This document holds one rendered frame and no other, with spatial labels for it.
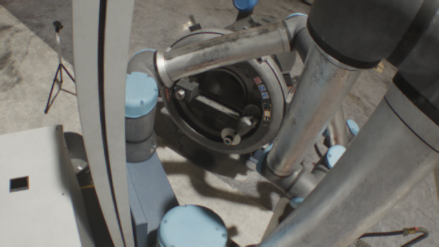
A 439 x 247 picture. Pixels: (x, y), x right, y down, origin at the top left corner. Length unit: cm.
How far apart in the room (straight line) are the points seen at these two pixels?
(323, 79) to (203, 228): 39
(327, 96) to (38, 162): 80
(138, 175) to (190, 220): 40
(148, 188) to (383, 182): 77
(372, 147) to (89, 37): 31
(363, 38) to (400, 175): 15
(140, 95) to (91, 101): 52
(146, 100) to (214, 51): 28
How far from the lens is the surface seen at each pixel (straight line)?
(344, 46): 30
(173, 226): 58
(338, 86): 37
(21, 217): 81
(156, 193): 91
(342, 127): 109
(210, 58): 90
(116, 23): 25
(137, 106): 80
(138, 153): 94
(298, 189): 72
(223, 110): 143
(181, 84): 142
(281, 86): 131
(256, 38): 89
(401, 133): 29
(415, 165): 30
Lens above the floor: 152
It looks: 43 degrees down
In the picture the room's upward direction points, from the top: 19 degrees clockwise
